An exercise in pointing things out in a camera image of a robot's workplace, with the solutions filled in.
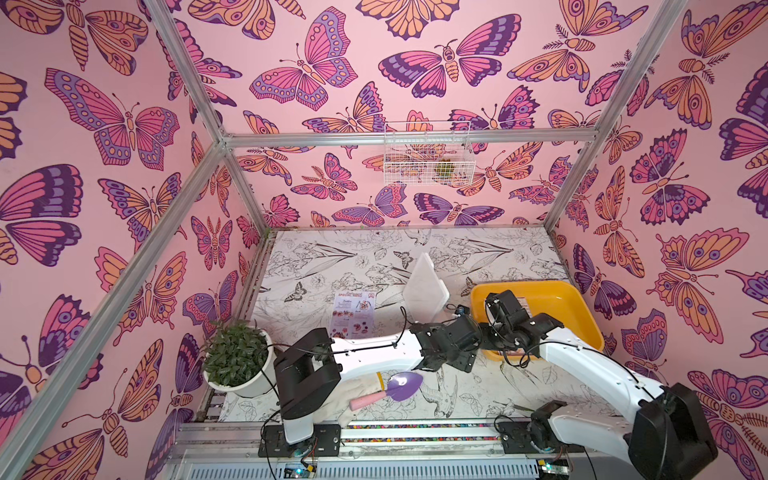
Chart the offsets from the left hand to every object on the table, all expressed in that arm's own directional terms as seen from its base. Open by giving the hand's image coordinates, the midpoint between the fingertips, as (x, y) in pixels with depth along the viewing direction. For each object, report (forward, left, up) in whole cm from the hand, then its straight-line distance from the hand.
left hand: (467, 352), depth 79 cm
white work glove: (-12, +34, -9) cm, 37 cm away
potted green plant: (-5, +56, +9) cm, 57 cm away
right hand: (+6, -5, -2) cm, 8 cm away
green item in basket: (+49, +4, +24) cm, 54 cm away
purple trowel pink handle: (-7, +18, -8) cm, 21 cm away
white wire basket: (+55, +9, +26) cm, 61 cm away
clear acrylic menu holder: (+22, +9, -5) cm, 24 cm away
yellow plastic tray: (+21, -33, -7) cm, 40 cm away
